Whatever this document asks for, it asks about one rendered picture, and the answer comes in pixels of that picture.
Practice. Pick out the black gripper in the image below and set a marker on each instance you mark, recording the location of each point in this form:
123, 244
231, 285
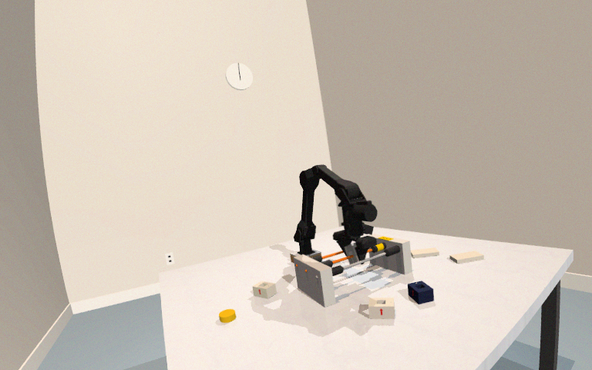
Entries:
352, 232

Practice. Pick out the yellow short cylinder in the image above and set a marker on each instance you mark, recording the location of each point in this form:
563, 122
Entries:
227, 315

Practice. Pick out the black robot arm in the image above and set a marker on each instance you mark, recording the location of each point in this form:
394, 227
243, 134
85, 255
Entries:
353, 203

